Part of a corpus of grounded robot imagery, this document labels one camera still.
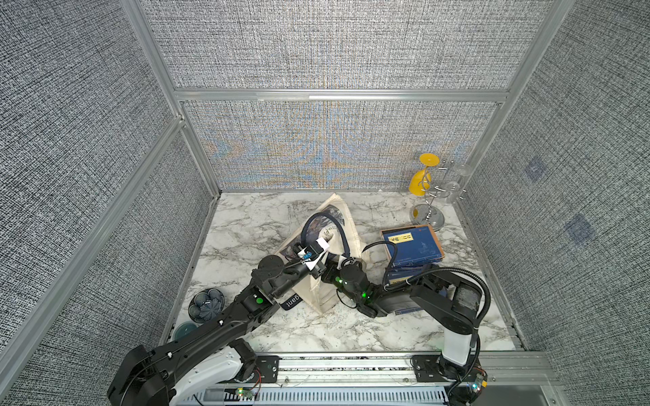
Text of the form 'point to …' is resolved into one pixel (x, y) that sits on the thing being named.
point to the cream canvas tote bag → (326, 235)
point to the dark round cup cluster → (206, 304)
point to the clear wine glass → (453, 189)
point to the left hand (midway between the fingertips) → (335, 238)
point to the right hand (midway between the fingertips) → (314, 254)
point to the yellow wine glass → (421, 180)
